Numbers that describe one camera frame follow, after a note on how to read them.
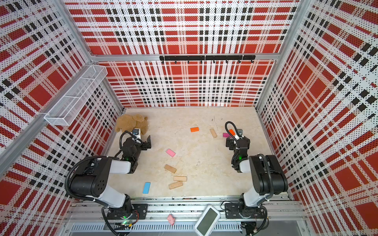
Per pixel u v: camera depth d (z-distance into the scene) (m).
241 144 0.80
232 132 1.05
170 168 0.88
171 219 0.70
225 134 1.05
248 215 0.69
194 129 1.09
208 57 0.89
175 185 0.82
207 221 0.68
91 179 0.45
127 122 0.91
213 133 1.05
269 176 0.43
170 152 0.96
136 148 0.75
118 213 0.67
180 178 0.85
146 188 0.82
